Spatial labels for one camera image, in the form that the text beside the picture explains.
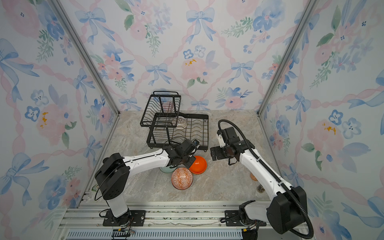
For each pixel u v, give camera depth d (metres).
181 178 0.84
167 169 0.87
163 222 0.74
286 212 0.44
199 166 0.86
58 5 0.69
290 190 0.41
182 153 0.67
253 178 0.88
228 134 0.63
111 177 0.46
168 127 0.82
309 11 0.70
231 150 0.57
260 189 0.80
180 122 1.10
